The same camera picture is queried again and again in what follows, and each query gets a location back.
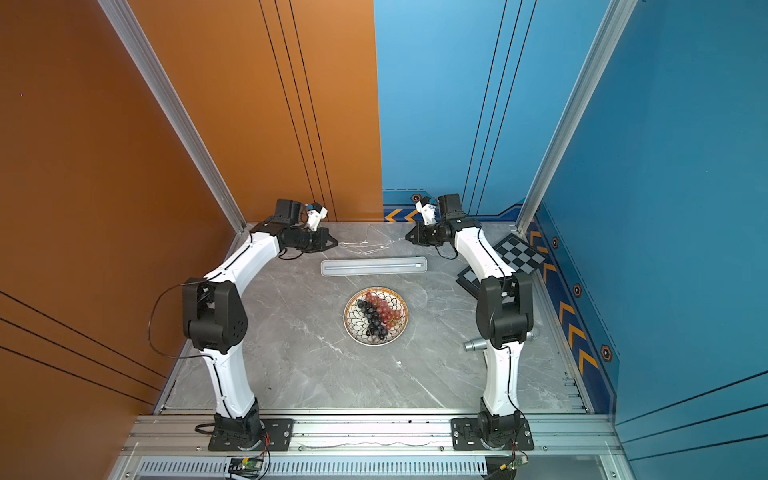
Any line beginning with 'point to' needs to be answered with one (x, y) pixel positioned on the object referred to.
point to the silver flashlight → (479, 343)
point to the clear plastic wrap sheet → (375, 240)
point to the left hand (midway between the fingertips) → (338, 237)
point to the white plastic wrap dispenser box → (368, 267)
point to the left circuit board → (246, 467)
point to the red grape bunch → (388, 315)
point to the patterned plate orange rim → (355, 322)
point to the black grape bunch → (374, 320)
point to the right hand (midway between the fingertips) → (409, 235)
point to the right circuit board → (518, 462)
